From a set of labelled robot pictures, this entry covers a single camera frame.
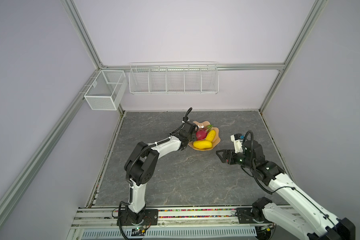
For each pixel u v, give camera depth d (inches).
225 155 26.8
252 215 28.3
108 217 29.7
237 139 26.9
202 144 36.7
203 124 41.9
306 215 17.2
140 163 20.1
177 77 40.2
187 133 29.3
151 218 29.1
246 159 25.0
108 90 40.1
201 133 38.8
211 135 38.9
